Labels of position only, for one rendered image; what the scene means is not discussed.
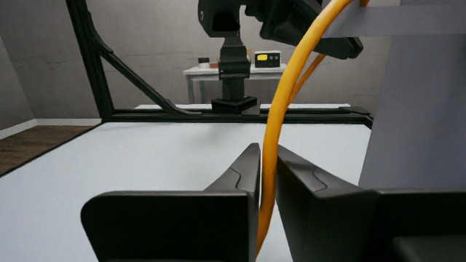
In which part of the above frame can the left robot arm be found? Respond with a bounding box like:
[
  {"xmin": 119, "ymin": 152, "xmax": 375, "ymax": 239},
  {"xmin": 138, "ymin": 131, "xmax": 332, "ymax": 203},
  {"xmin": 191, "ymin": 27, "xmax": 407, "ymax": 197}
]
[{"xmin": 218, "ymin": 32, "xmax": 251, "ymax": 103}]

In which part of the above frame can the yellow patch cord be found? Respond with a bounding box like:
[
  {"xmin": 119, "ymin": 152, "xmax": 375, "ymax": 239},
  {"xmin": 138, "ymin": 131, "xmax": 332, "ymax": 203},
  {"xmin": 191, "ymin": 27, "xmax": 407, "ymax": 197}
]
[{"xmin": 256, "ymin": 0, "xmax": 352, "ymax": 258}]

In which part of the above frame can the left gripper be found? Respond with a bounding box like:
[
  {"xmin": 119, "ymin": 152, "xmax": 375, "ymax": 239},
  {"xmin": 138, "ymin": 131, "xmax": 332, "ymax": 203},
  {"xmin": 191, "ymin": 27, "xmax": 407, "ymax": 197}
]
[{"xmin": 197, "ymin": 0, "xmax": 363, "ymax": 60}]

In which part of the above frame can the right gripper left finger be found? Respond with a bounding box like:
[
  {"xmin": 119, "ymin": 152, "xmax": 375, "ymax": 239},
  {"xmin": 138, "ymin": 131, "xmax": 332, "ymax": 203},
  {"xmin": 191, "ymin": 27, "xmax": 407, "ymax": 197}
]
[{"xmin": 80, "ymin": 143, "xmax": 261, "ymax": 262}]

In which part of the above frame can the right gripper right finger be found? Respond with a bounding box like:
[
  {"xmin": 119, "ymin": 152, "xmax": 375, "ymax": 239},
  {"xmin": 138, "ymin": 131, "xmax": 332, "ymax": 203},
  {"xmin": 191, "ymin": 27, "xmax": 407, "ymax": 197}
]
[{"xmin": 275, "ymin": 144, "xmax": 466, "ymax": 262}]

